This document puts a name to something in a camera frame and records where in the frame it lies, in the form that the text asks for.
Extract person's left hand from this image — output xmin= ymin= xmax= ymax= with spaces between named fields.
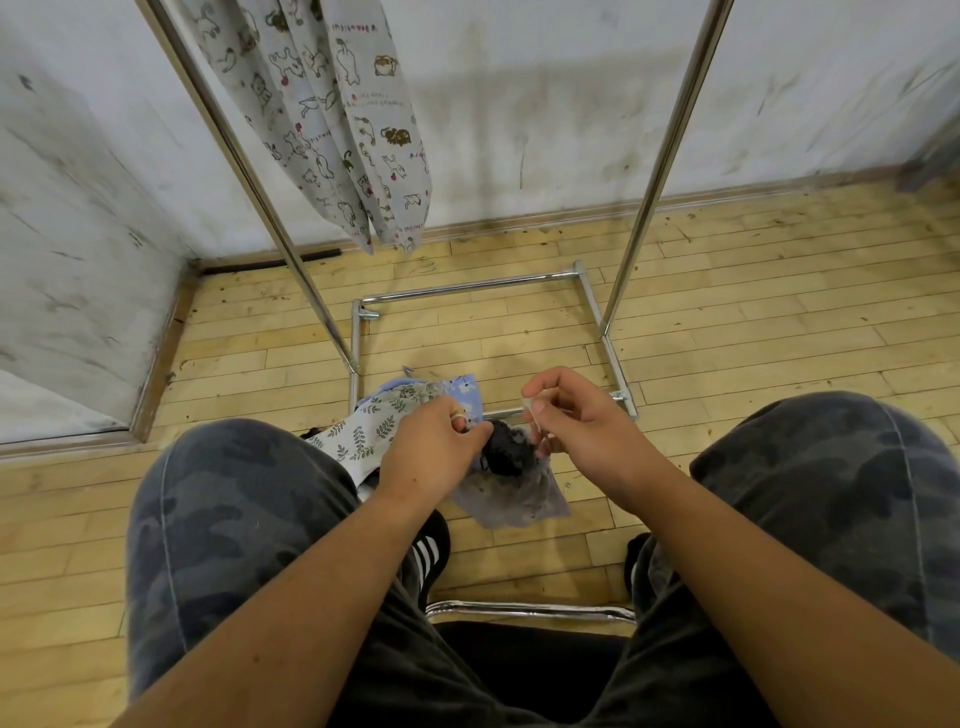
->
xmin=371 ymin=395 xmax=496 ymax=515

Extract person's right hand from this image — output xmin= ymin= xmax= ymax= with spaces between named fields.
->
xmin=521 ymin=365 xmax=680 ymax=515

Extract blue floral bag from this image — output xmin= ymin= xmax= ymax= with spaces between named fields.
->
xmin=356 ymin=372 xmax=481 ymax=433

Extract chrome clothes rack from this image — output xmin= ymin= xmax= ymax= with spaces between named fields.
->
xmin=134 ymin=0 xmax=738 ymax=425

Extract person's right forearm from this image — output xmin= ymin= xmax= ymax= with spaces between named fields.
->
xmin=629 ymin=476 xmax=960 ymax=728

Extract person's left forearm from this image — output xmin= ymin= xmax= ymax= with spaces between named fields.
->
xmin=112 ymin=483 xmax=425 ymax=728

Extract black striped left shoe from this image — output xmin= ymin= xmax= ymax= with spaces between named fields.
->
xmin=408 ymin=509 xmax=453 ymax=609

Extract black striped shoe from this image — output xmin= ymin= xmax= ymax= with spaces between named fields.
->
xmin=623 ymin=532 xmax=651 ymax=598
xmin=408 ymin=509 xmax=453 ymax=609

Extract black striped right shoe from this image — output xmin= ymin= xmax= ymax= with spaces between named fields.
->
xmin=623 ymin=532 xmax=651 ymax=598

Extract black chair seat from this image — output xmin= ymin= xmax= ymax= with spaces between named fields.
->
xmin=434 ymin=620 xmax=631 ymax=728

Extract black baseboard strip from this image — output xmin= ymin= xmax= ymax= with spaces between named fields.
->
xmin=198 ymin=248 xmax=345 ymax=277

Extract grey metal furniture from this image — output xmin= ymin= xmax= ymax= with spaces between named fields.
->
xmin=896 ymin=134 xmax=960 ymax=195

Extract chrome chair frame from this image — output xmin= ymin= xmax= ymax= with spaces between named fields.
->
xmin=425 ymin=599 xmax=639 ymax=625

